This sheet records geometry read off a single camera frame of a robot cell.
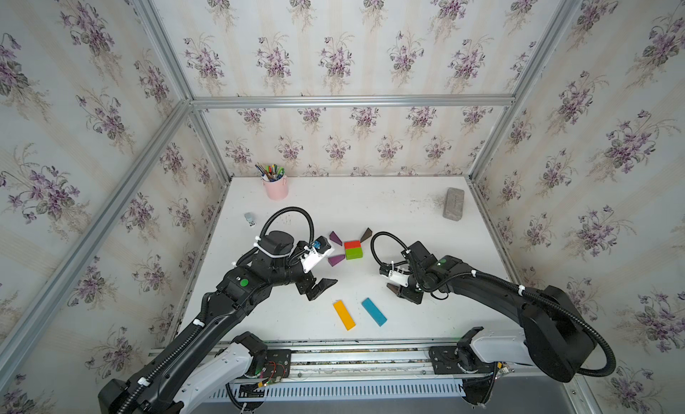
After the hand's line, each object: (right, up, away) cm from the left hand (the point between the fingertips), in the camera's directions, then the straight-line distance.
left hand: (327, 264), depth 71 cm
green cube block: (+8, -2, +23) cm, 25 cm away
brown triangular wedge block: (+13, +4, +29) cm, 32 cm away
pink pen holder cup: (-24, +22, +38) cm, 50 cm away
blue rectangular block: (+15, -18, +10) cm, 25 cm away
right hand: (+25, -11, +15) cm, 31 cm away
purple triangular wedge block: (+1, +3, +27) cm, 27 cm away
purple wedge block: (+2, -4, +23) cm, 23 cm away
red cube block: (+7, +2, +23) cm, 24 cm away
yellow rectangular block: (+4, -19, +11) cm, 22 cm away
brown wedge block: (+21, -11, +14) cm, 28 cm away
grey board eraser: (+50, +16, +36) cm, 63 cm away
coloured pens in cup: (-25, +29, +35) cm, 52 cm away
